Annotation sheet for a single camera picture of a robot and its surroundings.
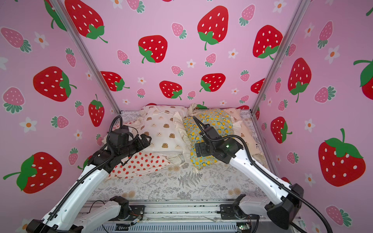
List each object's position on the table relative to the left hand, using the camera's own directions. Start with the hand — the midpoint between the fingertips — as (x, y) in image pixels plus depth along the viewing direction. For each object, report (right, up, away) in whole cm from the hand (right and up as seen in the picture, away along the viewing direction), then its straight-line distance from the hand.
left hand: (147, 140), depth 76 cm
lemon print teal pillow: (+41, +11, +8) cm, 43 cm away
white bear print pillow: (+6, +8, +20) cm, 23 cm away
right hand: (+29, -4, -1) cm, 29 cm away
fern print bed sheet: (+43, -25, +10) cm, 51 cm away
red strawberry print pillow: (-6, -15, +11) cm, 19 cm away
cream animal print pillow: (+56, +4, +15) cm, 59 cm away
